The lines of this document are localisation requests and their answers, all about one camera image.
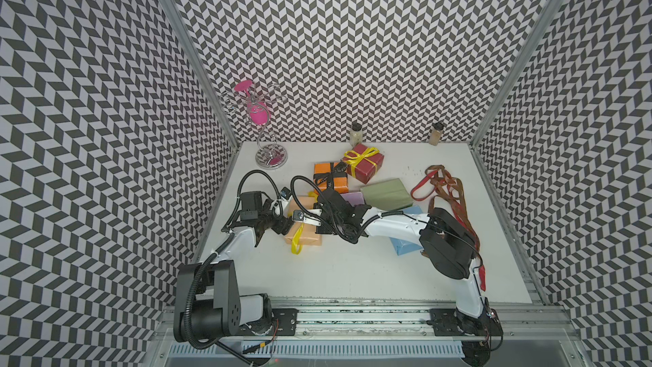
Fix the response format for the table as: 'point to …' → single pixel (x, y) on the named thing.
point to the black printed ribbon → (334, 172)
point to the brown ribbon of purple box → (474, 229)
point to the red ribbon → (447, 187)
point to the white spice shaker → (356, 134)
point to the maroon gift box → (363, 162)
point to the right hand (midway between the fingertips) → (310, 216)
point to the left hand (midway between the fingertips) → (285, 212)
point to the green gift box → (389, 194)
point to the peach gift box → (302, 233)
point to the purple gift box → (354, 198)
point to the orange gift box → (340, 183)
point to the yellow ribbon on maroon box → (354, 157)
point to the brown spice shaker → (435, 136)
